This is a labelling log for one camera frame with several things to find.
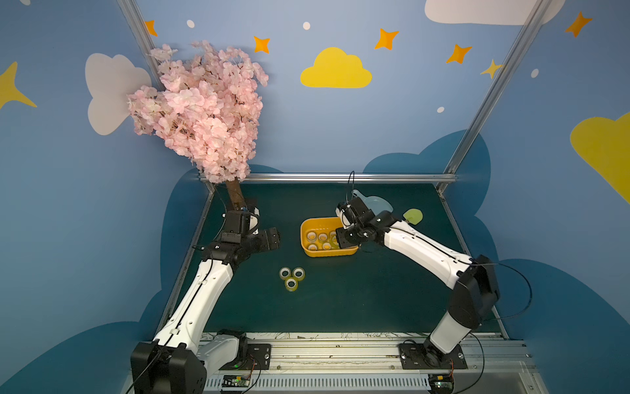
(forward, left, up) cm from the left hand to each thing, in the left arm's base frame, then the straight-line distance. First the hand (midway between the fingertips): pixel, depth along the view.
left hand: (268, 233), depth 81 cm
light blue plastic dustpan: (+32, -44, -21) cm, 59 cm away
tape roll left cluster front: (-10, -8, -18) cm, 22 cm away
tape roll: (+6, -15, -18) cm, 24 cm away
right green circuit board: (-39, -55, -21) cm, 71 cm away
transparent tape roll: (+11, -14, -18) cm, 25 cm away
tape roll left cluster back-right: (-6, -10, -18) cm, 21 cm away
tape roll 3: (+5, -21, -16) cm, 26 cm away
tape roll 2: (+10, -19, -17) cm, 28 cm away
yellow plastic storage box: (+16, -18, -17) cm, 30 cm away
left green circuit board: (-40, +7, -20) cm, 45 cm away
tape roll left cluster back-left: (-6, -5, -18) cm, 20 cm away
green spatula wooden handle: (+24, -61, -20) cm, 69 cm away
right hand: (+2, -26, -4) cm, 26 cm away
